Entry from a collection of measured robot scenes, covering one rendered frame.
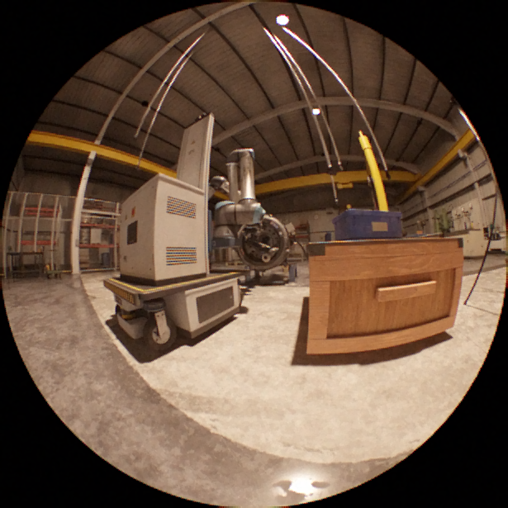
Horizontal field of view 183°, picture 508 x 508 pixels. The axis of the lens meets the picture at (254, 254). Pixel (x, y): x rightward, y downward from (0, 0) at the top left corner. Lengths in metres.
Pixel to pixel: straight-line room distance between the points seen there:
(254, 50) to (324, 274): 8.27
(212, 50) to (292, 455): 8.63
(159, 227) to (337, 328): 0.84
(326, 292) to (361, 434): 0.47
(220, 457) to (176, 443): 0.11
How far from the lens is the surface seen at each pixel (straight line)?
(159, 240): 0.74
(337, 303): 0.60
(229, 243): 1.06
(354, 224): 0.64
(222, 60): 8.33
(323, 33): 8.57
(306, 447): 0.47
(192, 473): 0.47
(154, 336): 0.80
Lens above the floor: 0.44
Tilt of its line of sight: level
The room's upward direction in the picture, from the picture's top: 3 degrees counter-clockwise
